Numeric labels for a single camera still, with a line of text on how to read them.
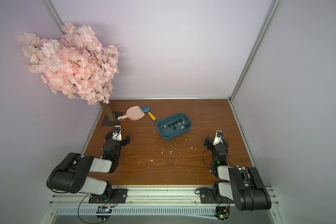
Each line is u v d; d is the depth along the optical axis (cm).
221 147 76
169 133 95
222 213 70
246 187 42
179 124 103
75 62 63
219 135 75
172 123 103
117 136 76
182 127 100
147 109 113
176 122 103
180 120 105
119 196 73
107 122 107
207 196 72
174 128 100
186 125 102
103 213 72
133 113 110
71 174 45
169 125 103
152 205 71
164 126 101
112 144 68
